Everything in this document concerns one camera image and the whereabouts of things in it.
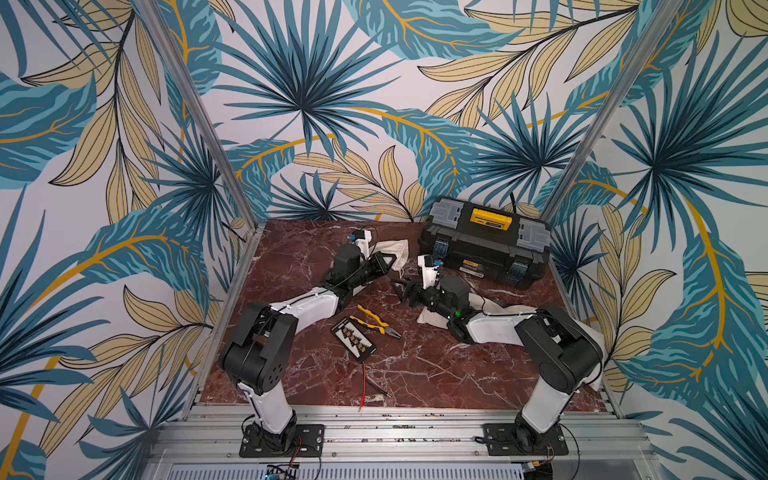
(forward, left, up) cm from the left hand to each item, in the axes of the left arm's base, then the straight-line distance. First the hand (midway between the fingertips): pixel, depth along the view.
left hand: (398, 258), depth 87 cm
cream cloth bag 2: (-10, -29, -11) cm, 32 cm away
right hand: (-9, +5, -4) cm, 11 cm away
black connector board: (-17, +12, -17) cm, 28 cm away
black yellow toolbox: (+5, -33, -1) cm, 33 cm away
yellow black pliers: (-13, +4, -18) cm, 22 cm away
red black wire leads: (-31, +9, -18) cm, 37 cm away
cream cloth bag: (+7, 0, -3) cm, 7 cm away
